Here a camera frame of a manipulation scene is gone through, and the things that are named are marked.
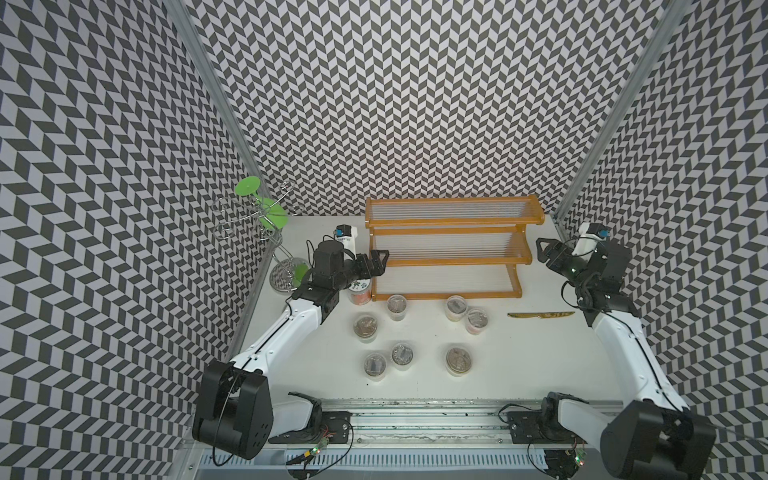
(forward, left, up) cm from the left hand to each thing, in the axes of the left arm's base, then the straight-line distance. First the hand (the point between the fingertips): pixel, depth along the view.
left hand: (376, 256), depth 82 cm
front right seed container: (-24, -22, -15) cm, 36 cm away
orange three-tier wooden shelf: (+20, -29, -21) cm, 41 cm away
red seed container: (-12, -29, -16) cm, 35 cm away
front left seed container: (-25, 0, -15) cm, 29 cm away
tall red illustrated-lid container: (-4, +6, -12) cm, 14 cm away
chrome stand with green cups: (+7, +31, +10) cm, 34 cm away
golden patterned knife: (-9, -51, -19) cm, 56 cm away
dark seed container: (-22, -7, -14) cm, 28 cm away
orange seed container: (-8, -23, -15) cm, 29 cm away
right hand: (0, -46, +3) cm, 46 cm away
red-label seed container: (-8, -5, -14) cm, 17 cm away
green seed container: (-14, +4, -15) cm, 21 cm away
